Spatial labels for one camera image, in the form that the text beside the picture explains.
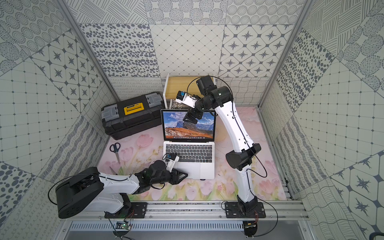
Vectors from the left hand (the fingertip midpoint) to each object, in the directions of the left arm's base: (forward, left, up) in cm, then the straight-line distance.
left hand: (186, 170), depth 81 cm
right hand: (+20, -2, +25) cm, 33 cm away
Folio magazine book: (+36, +11, +14) cm, 40 cm away
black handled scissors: (+16, +49, -5) cm, 52 cm away
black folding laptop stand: (-3, -9, -6) cm, 11 cm away
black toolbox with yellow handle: (+30, +36, +11) cm, 48 cm away
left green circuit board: (-26, +29, -7) cm, 39 cm away
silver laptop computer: (+14, -3, +5) cm, 15 cm away
